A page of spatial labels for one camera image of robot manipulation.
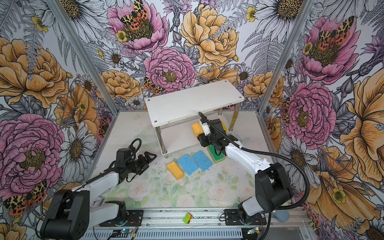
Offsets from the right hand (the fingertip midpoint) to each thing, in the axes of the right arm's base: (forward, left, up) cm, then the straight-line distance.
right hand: (202, 139), depth 87 cm
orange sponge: (+5, +3, +4) cm, 7 cm away
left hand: (-9, +29, -10) cm, 32 cm away
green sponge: (-6, -8, -12) cm, 15 cm away
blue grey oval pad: (-36, -37, -14) cm, 54 cm away
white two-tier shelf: (+1, +14, +20) cm, 25 cm away
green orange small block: (-36, +9, -13) cm, 40 cm away
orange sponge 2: (-11, +18, -12) cm, 24 cm away
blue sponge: (-8, +9, -13) cm, 18 cm away
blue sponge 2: (-6, 0, -14) cm, 15 cm away
